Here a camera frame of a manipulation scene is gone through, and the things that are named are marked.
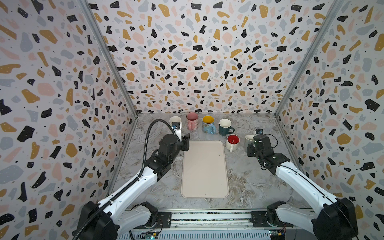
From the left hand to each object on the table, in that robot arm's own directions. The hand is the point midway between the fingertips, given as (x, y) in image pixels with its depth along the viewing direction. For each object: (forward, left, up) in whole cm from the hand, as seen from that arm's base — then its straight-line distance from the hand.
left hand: (186, 131), depth 76 cm
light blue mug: (+20, -13, -19) cm, 30 cm away
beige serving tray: (-11, -10, -26) cm, 30 cm away
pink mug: (+26, -2, -19) cm, 33 cm away
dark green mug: (+18, -24, -18) cm, 35 cm away
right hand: (-1, -36, -10) cm, 37 cm away
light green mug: (+26, +10, -19) cm, 33 cm away
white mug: (+10, -29, -24) cm, 39 cm away
